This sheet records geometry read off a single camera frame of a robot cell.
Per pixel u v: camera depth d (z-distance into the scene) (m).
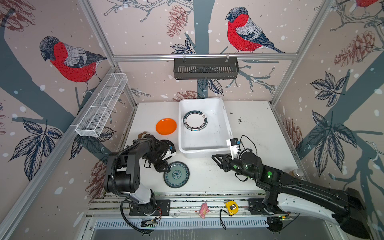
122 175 0.46
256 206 0.73
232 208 0.72
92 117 0.75
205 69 1.05
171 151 0.81
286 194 0.53
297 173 0.77
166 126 1.06
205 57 0.90
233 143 0.65
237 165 0.61
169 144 0.95
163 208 0.73
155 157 0.75
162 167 0.77
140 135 1.01
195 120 1.08
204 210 0.71
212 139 1.01
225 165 0.61
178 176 0.84
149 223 0.71
